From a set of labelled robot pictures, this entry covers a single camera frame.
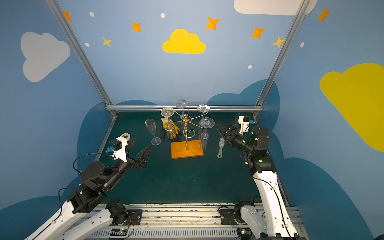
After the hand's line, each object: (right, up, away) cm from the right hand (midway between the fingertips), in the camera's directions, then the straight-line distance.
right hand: (219, 127), depth 67 cm
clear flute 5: (-18, +13, +13) cm, 26 cm away
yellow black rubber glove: (-35, +5, +47) cm, 59 cm away
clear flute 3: (-6, +2, +5) cm, 8 cm away
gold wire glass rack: (-14, -3, 0) cm, 14 cm away
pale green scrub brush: (+8, -11, +36) cm, 38 cm away
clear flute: (-38, +1, +23) cm, 44 cm away
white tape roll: (-59, -7, +40) cm, 72 cm away
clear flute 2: (+16, +2, +26) cm, 30 cm away
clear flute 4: (-6, +10, +12) cm, 17 cm away
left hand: (-34, -6, -6) cm, 35 cm away
